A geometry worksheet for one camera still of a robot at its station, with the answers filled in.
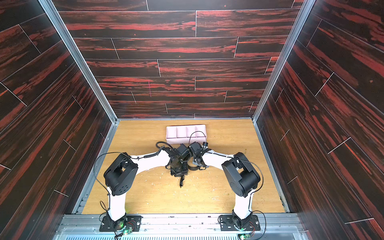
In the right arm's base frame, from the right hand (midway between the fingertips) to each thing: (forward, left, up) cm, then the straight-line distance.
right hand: (202, 159), depth 98 cm
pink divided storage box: (+20, +12, 0) cm, 24 cm away
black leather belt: (-7, +7, +1) cm, 10 cm away
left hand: (-12, +9, +1) cm, 15 cm away
